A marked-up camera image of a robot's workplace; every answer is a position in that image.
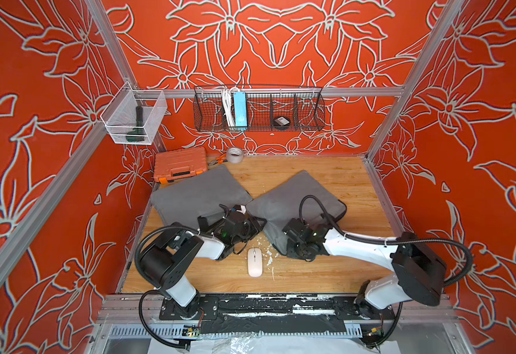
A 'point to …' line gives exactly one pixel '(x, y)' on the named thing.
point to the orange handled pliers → (220, 159)
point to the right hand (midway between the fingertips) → (288, 250)
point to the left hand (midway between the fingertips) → (267, 223)
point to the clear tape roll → (235, 155)
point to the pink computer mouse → (255, 269)
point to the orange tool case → (180, 164)
